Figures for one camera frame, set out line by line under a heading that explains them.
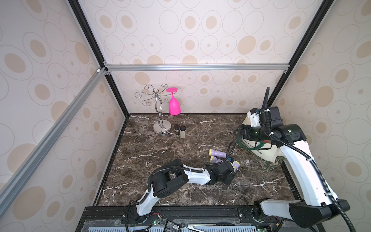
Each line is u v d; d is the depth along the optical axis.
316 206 0.38
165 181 0.49
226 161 0.69
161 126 1.09
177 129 1.00
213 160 0.90
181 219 0.73
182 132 1.00
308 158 0.41
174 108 0.94
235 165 0.89
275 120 0.50
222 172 0.68
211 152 0.94
